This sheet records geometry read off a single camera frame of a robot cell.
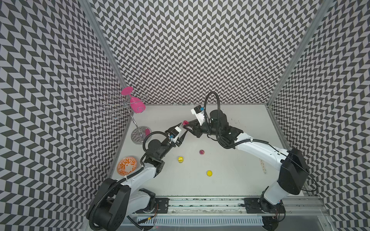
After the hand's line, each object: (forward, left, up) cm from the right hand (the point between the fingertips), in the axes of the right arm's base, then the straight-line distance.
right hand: (186, 127), depth 74 cm
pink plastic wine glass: (+21, +32, -5) cm, 39 cm away
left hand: (+2, +1, -1) cm, 3 cm away
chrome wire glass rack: (+27, +48, -11) cm, 57 cm away
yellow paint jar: (-8, +4, -23) cm, 25 cm away
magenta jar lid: (-1, -9, -26) cm, 27 cm away
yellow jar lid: (-15, -13, -26) cm, 33 cm away
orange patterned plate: (-11, +36, -23) cm, 44 cm away
